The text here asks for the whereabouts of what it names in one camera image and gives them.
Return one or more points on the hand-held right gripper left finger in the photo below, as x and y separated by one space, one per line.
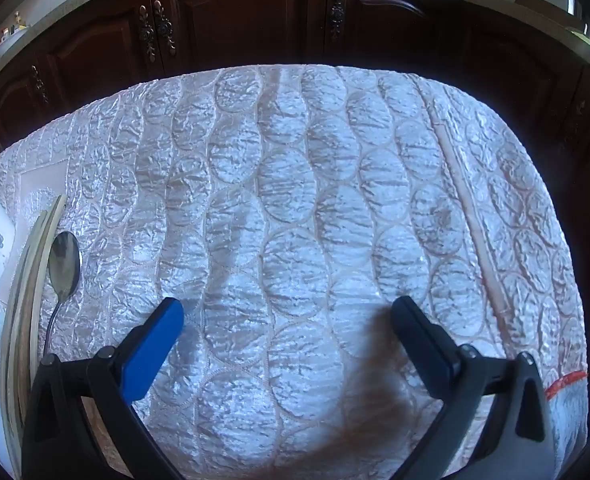
155 345

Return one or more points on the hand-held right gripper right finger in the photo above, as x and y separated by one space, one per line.
420 340

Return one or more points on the metal spoon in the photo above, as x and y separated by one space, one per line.
64 265

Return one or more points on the red yarn fringe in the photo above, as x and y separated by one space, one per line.
567 381

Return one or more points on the white quilted table cover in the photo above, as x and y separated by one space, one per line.
295 185

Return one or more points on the dark wooden kitchen cabinet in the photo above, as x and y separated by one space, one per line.
235 20

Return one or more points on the cluster of small bottles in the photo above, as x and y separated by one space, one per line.
5 35

